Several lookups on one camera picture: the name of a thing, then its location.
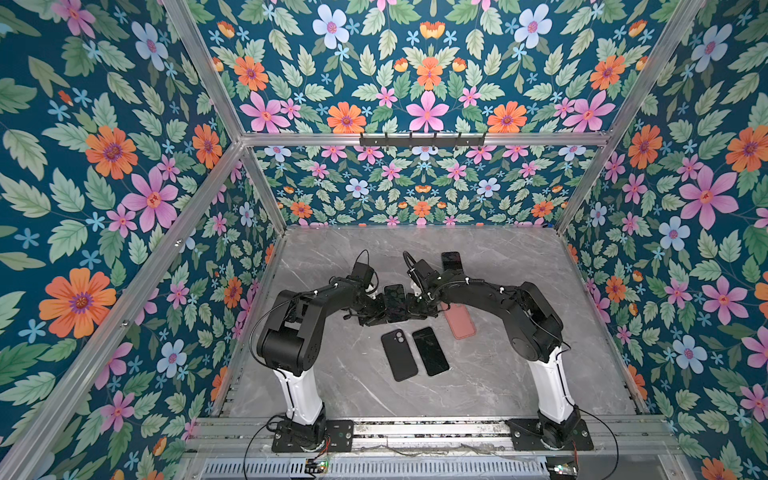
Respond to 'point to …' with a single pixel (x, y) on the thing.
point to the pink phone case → (459, 319)
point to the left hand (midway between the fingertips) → (398, 311)
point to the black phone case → (399, 354)
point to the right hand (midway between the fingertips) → (404, 315)
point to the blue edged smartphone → (451, 260)
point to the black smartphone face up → (430, 351)
